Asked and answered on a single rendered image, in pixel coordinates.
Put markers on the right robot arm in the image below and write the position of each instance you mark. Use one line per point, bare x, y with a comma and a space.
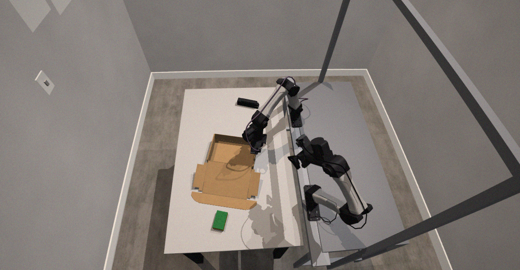
295, 107

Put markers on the dark grey overhead beam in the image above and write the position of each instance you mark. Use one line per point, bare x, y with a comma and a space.
501, 139

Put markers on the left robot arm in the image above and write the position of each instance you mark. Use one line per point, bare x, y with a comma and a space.
351, 210

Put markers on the grey flat panel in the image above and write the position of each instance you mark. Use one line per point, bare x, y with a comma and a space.
332, 112

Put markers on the green rectangular block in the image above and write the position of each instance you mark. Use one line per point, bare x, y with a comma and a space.
220, 220

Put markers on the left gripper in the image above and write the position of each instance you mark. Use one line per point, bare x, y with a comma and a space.
303, 156

